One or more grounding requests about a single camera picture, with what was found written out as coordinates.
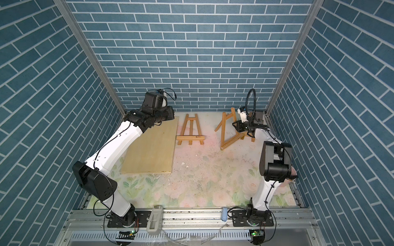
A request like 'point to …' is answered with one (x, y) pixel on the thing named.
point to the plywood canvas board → (154, 151)
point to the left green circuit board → (126, 235)
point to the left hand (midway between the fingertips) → (178, 111)
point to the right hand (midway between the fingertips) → (237, 123)
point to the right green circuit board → (258, 233)
